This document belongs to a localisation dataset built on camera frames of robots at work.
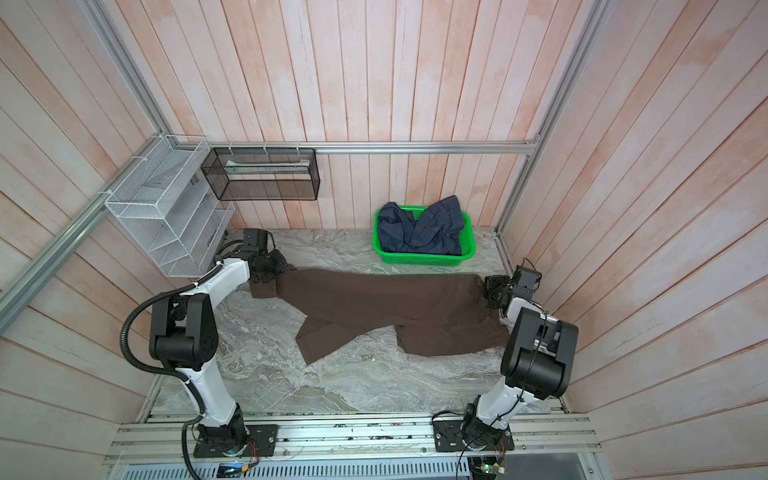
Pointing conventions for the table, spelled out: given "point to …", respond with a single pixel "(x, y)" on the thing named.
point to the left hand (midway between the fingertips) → (285, 267)
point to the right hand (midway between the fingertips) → (483, 275)
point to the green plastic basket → (468, 239)
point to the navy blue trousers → (436, 231)
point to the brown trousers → (428, 313)
